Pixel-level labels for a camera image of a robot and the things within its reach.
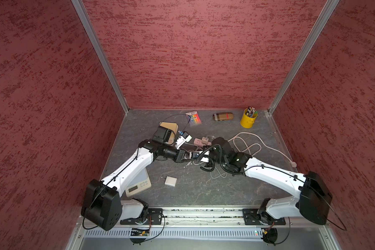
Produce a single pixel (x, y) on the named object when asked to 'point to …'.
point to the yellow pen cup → (248, 117)
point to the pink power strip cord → (294, 164)
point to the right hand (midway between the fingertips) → (197, 154)
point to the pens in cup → (251, 112)
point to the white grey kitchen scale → (140, 183)
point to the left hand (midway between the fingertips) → (191, 162)
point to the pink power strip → (198, 142)
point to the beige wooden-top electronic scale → (174, 127)
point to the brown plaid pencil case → (223, 116)
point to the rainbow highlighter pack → (193, 117)
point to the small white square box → (171, 181)
